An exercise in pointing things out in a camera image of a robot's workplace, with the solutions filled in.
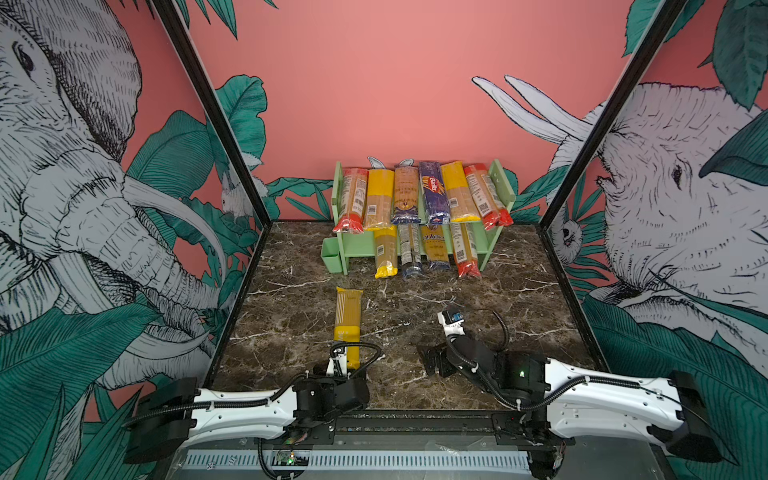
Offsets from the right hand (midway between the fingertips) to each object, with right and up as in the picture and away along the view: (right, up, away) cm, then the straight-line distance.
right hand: (427, 344), depth 72 cm
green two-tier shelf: (-19, +26, +23) cm, 39 cm away
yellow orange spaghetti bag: (+11, +36, +12) cm, 39 cm away
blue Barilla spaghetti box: (+4, +34, +9) cm, 36 cm away
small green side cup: (-31, +22, +34) cm, 51 cm away
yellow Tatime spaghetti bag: (-23, 0, +19) cm, 29 cm away
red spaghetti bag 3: (+15, +23, +20) cm, 34 cm away
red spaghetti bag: (-20, +39, +13) cm, 46 cm away
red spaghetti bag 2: (+19, +34, +9) cm, 40 cm away
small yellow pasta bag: (-5, +40, +15) cm, 42 cm away
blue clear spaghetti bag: (-3, +28, +24) cm, 37 cm away
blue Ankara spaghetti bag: (+5, +26, +23) cm, 35 cm away
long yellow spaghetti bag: (-11, +23, +18) cm, 31 cm away
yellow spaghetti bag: (-12, +36, +12) cm, 40 cm away
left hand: (-20, -10, +11) cm, 25 cm away
